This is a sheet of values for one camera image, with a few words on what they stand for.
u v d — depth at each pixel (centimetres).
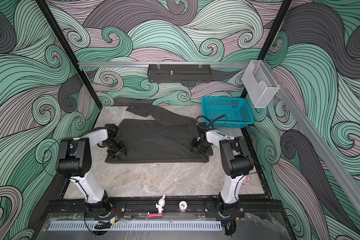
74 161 49
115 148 82
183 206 69
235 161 49
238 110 117
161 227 76
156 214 69
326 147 52
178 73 95
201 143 81
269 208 74
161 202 73
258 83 79
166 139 98
